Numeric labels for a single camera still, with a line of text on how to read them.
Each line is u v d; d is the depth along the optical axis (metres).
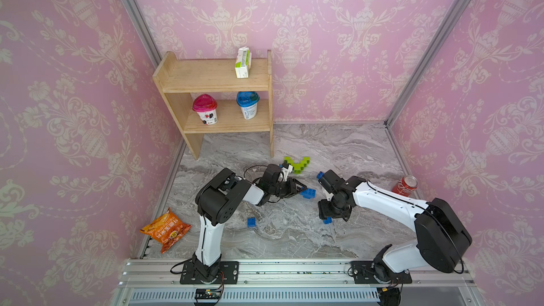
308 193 0.90
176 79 0.78
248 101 0.87
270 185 0.79
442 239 0.43
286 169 0.91
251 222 0.84
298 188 0.92
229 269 0.75
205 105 0.84
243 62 0.76
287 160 1.04
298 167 0.99
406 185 0.85
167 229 0.79
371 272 0.67
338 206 0.71
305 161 1.02
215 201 0.53
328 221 0.84
